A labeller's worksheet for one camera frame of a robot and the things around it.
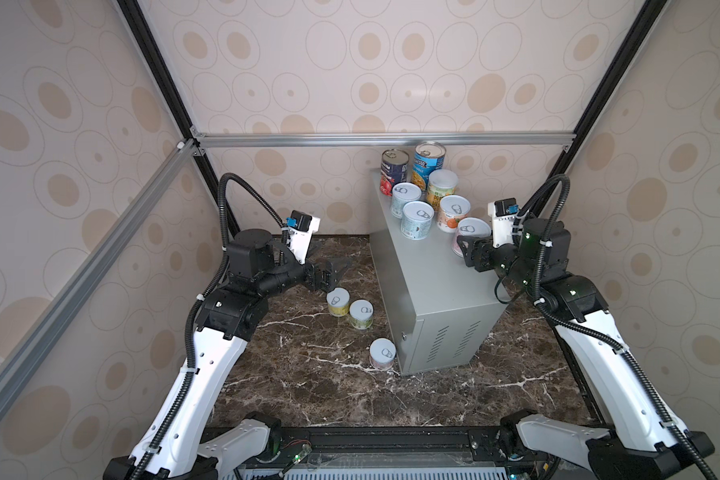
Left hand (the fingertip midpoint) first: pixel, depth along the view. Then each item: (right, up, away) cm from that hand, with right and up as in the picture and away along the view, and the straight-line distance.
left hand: (341, 252), depth 61 cm
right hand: (+30, +4, +6) cm, 31 cm away
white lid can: (-4, -14, +34) cm, 37 cm away
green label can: (+4, -18, +31) cm, 36 cm away
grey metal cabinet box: (+20, -12, -1) cm, 24 cm away
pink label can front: (+10, -28, +23) cm, 37 cm away
